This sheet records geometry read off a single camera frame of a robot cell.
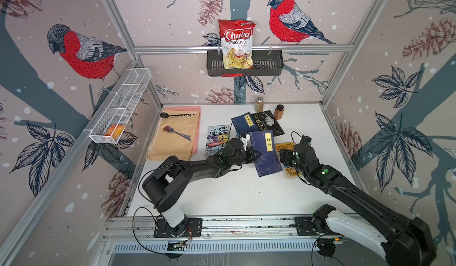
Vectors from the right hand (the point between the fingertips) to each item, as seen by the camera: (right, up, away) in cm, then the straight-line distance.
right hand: (284, 150), depth 83 cm
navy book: (-7, -6, +2) cm, 10 cm away
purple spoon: (-64, +9, +24) cm, 69 cm away
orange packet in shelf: (-68, +10, -18) cm, 72 cm away
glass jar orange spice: (+4, +19, +24) cm, 31 cm away
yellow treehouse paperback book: (+3, -11, +3) cm, 12 cm away
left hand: (-9, -1, -1) cm, 9 cm away
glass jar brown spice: (-7, +24, +28) cm, 37 cm away
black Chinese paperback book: (-4, +13, +28) cm, 31 cm away
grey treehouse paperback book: (-34, +4, +18) cm, 38 cm away
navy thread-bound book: (-17, +12, +27) cm, 34 cm away
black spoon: (-69, +17, +31) cm, 77 cm away
